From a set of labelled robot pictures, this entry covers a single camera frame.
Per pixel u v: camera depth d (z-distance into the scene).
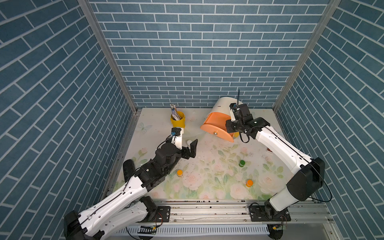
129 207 0.58
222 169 0.89
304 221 0.72
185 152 0.62
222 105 0.91
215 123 0.90
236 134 0.72
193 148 0.62
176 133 0.61
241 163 0.89
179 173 0.87
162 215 0.74
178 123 1.05
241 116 0.62
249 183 0.83
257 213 0.74
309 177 0.43
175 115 0.95
